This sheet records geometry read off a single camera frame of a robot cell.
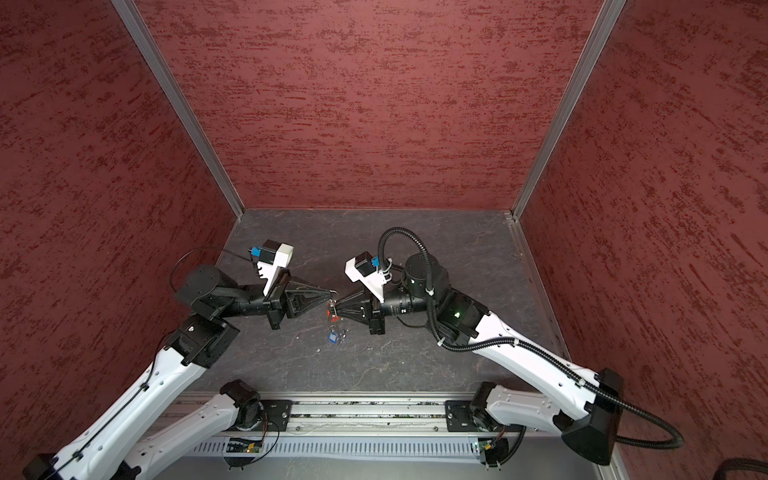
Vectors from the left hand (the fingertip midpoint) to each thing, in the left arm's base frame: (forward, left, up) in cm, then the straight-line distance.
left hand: (329, 302), depth 53 cm
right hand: (-2, 0, -4) cm, 4 cm away
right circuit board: (-19, -38, -39) cm, 57 cm away
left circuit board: (-19, +25, -41) cm, 51 cm away
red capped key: (-1, +1, -3) cm, 3 cm away
